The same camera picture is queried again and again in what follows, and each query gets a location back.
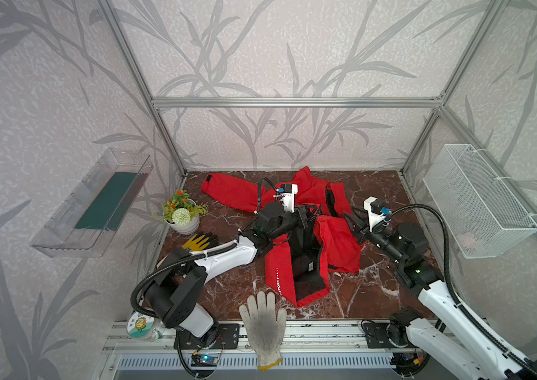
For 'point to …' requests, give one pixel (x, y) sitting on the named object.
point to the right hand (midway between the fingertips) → (349, 203)
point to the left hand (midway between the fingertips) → (322, 203)
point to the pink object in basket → (468, 240)
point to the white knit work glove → (266, 326)
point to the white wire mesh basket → (485, 215)
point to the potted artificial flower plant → (182, 214)
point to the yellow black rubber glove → (200, 243)
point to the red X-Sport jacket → (299, 267)
